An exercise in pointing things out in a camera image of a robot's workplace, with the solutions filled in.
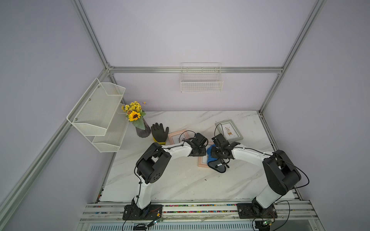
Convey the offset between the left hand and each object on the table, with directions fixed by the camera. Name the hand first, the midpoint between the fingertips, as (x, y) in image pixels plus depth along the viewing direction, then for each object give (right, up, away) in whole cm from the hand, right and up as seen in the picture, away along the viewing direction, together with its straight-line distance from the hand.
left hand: (201, 153), depth 95 cm
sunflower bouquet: (-41, +26, -9) cm, 50 cm away
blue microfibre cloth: (+8, -5, -9) cm, 13 cm away
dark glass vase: (-41, +13, +5) cm, 43 cm away
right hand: (+8, -1, -2) cm, 9 cm away
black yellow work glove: (-31, +12, +9) cm, 35 cm away
